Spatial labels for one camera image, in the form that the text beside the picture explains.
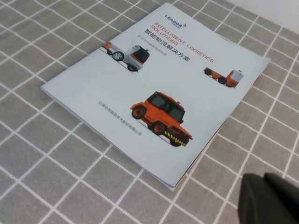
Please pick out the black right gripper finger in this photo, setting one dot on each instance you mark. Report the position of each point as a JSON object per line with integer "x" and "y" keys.
{"x": 268, "y": 200}

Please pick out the white product catalogue book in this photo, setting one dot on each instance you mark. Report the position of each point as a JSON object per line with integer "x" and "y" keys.
{"x": 160, "y": 90}

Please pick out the grey checked tablecloth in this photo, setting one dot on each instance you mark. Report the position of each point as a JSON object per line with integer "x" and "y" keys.
{"x": 55, "y": 170}

